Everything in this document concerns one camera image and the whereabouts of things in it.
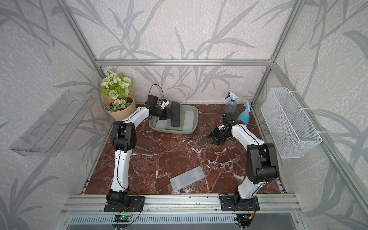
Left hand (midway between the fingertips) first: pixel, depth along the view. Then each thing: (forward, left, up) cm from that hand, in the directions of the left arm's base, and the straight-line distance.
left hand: (174, 114), depth 101 cm
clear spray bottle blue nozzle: (+10, -43, -1) cm, 45 cm away
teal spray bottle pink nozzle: (-3, -50, +2) cm, 50 cm away
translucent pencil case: (-2, -10, -7) cm, 12 cm away
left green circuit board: (-60, +22, -10) cm, 65 cm away
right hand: (-19, -22, +1) cm, 30 cm away
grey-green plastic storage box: (-5, +8, -8) cm, 12 cm away
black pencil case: (-3, -1, -4) cm, 5 cm away
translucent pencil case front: (-41, -10, -9) cm, 43 cm away
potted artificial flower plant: (+4, +35, +17) cm, 39 cm away
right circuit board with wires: (-61, -39, -10) cm, 73 cm away
